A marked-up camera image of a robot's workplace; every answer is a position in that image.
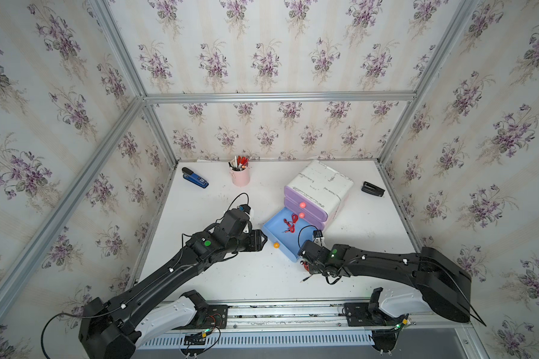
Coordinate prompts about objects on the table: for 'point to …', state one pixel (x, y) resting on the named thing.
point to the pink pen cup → (240, 178)
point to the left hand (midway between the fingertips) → (266, 241)
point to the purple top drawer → (305, 203)
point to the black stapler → (373, 189)
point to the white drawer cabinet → (323, 188)
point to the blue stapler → (189, 175)
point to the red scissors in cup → (242, 161)
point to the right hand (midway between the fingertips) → (315, 264)
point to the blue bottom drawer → (289, 243)
